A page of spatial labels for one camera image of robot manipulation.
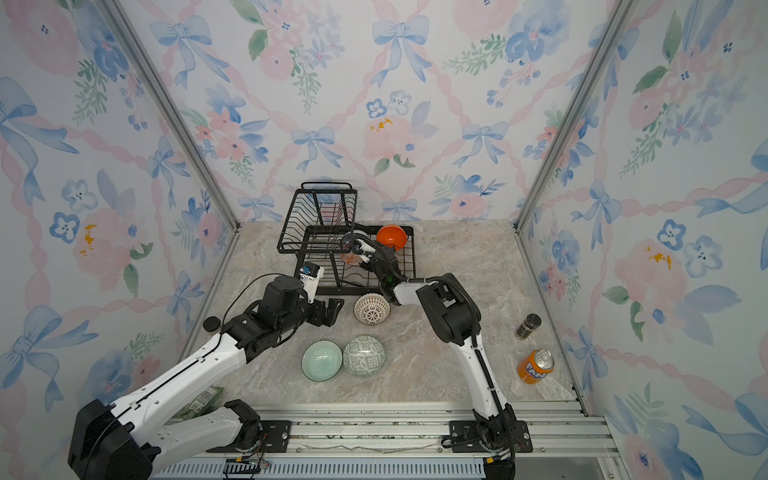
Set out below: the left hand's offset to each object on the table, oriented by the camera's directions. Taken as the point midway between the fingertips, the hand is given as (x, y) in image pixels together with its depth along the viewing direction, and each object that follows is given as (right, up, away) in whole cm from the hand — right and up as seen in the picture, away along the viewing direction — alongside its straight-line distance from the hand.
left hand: (329, 294), depth 79 cm
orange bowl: (+17, +17, +28) cm, 37 cm away
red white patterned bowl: (+2, +9, +27) cm, 28 cm away
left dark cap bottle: (-34, -9, +4) cm, 35 cm away
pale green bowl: (-3, -20, +6) cm, 21 cm away
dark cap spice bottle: (+55, -9, +5) cm, 56 cm away
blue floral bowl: (+3, +14, +19) cm, 24 cm away
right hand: (+9, +17, +23) cm, 30 cm away
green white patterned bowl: (+9, -19, +7) cm, 22 cm away
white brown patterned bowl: (+10, -7, +16) cm, 20 cm away
